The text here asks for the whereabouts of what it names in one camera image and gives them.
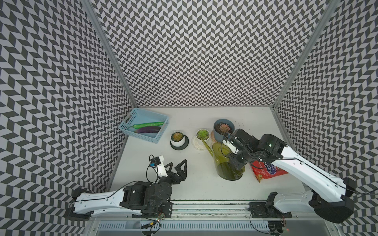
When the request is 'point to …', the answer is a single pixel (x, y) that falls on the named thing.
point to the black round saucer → (184, 146)
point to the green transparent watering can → (225, 168)
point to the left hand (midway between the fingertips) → (179, 164)
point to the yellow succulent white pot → (177, 138)
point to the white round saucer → (199, 145)
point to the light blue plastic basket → (139, 116)
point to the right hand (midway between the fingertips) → (235, 162)
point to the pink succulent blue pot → (222, 128)
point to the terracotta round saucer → (212, 136)
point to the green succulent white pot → (203, 133)
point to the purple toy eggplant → (151, 129)
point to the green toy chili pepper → (147, 125)
